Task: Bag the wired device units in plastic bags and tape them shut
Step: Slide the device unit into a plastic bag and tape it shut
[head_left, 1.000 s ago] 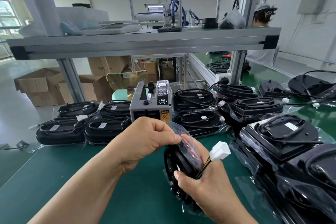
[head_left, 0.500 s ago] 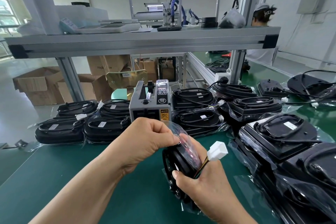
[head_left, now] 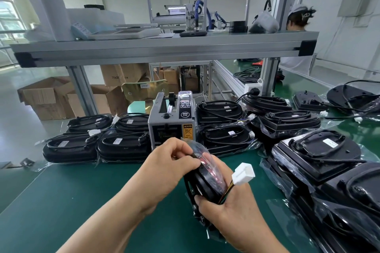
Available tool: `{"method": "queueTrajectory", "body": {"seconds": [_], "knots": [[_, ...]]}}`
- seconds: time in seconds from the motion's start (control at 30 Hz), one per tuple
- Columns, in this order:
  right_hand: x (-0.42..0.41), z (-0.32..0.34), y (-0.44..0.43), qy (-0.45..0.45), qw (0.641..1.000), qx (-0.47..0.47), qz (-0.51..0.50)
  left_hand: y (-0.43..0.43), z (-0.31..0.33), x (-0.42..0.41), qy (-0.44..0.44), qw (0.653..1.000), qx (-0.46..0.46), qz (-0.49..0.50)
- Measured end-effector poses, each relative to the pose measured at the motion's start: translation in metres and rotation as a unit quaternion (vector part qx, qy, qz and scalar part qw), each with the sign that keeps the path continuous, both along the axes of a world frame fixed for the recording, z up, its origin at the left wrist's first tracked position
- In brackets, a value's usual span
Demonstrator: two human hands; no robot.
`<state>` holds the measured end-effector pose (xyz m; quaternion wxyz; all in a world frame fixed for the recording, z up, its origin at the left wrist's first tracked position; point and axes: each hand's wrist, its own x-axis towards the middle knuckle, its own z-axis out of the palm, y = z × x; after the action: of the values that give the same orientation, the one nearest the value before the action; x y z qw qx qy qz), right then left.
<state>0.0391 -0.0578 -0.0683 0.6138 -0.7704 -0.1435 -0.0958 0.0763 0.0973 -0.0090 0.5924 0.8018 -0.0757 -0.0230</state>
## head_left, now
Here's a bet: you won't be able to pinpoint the person's left hand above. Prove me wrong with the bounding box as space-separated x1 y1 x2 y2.
132 137 201 206

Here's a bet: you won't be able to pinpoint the person's right hand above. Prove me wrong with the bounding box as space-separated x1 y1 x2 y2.
195 154 281 253

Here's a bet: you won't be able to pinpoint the group of bagged black lamps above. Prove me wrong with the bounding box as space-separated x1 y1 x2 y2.
196 93 380 253

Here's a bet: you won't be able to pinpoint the bagged black lamp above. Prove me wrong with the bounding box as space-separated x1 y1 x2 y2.
64 113 115 134

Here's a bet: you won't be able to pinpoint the unbagged black lamps with cables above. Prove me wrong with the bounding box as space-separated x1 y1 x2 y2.
294 81 380 117

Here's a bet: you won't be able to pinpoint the person's left forearm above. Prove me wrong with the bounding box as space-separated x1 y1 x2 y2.
57 187 158 253

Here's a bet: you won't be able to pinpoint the grey tape dispenser machine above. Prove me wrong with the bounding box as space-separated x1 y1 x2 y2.
147 91 197 149

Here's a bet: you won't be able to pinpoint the green round stool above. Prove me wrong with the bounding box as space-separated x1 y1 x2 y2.
127 100 152 114

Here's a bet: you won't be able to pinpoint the grey metal shelf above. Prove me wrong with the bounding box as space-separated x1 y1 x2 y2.
11 30 319 68

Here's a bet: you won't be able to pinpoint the white power socket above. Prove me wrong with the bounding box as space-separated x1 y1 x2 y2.
245 83 264 94

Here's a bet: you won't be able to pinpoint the black phone on shelf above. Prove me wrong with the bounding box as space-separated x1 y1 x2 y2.
180 30 209 37

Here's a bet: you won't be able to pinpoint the white flat scale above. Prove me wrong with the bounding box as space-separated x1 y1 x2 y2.
89 25 162 40

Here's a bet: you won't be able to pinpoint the white handset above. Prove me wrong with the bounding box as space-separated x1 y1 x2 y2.
71 23 94 40

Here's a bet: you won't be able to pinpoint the black cup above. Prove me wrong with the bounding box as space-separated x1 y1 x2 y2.
230 20 248 34

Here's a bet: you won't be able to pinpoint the white box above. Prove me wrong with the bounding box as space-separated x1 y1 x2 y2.
65 8 125 32

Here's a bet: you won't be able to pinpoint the grey barcode scanner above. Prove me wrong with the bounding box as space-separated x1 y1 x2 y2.
248 11 280 34

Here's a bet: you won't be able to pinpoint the window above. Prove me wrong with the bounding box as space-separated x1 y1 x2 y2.
0 0 26 68

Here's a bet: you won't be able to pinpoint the bundle of black cables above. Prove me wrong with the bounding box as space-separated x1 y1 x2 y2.
233 67 263 83

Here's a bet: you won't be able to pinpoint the metal floor bracket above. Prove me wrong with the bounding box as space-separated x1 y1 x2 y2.
3 157 35 168

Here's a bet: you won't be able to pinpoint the aluminium workstation frame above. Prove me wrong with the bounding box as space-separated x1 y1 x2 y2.
141 0 210 31

